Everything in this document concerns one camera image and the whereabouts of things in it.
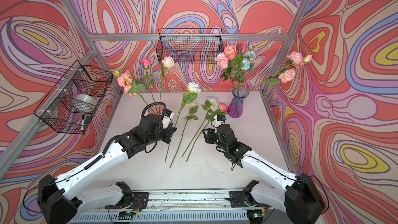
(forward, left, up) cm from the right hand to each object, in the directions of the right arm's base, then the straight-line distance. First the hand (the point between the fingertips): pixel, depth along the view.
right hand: (205, 133), depth 81 cm
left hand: (0, +14, +7) cm, 16 cm away
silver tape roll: (+11, +57, +19) cm, 61 cm away
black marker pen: (0, +58, +12) cm, 60 cm away
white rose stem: (+14, +6, +20) cm, 25 cm away
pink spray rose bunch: (+14, +35, +21) cm, 44 cm away
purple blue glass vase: (+21, -21, -5) cm, 30 cm away
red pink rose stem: (+25, -13, -10) cm, 30 cm away
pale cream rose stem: (+26, +7, -12) cm, 29 cm away
